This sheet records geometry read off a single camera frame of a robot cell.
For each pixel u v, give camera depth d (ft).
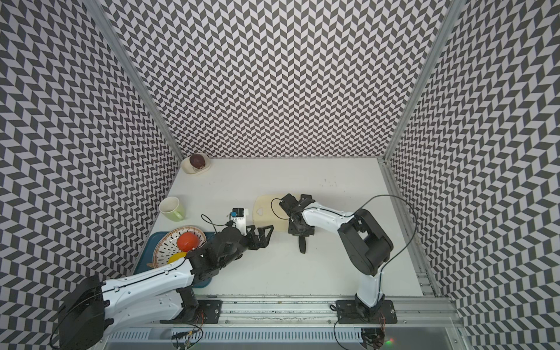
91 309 1.31
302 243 2.84
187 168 3.80
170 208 2.99
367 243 1.58
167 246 2.84
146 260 2.71
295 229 2.66
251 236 2.23
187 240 2.74
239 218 2.27
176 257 2.72
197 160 3.68
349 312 2.41
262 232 2.27
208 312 2.38
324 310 2.47
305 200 2.29
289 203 2.43
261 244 2.27
